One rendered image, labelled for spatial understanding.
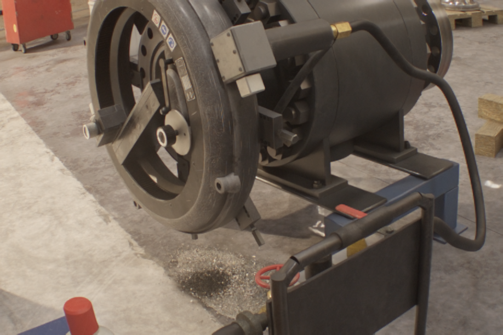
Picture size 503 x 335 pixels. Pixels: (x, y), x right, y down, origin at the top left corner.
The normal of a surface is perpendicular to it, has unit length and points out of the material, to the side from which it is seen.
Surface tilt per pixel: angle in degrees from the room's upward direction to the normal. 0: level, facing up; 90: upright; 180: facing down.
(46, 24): 90
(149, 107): 90
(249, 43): 68
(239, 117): 87
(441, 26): 74
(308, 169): 90
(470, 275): 0
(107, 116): 52
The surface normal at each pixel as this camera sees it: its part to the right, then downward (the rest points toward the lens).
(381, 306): 0.60, 0.23
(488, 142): -0.62, 0.34
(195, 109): -0.80, 0.29
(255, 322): 0.35, -0.49
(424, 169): -0.10, -0.93
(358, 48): 0.55, 0.00
